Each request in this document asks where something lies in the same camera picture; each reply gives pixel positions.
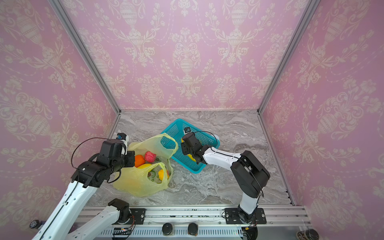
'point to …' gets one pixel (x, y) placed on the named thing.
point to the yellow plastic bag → (137, 182)
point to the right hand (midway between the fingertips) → (187, 142)
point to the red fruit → (150, 157)
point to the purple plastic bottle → (34, 224)
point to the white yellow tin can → (216, 136)
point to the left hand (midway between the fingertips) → (134, 154)
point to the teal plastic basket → (176, 129)
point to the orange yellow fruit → (161, 174)
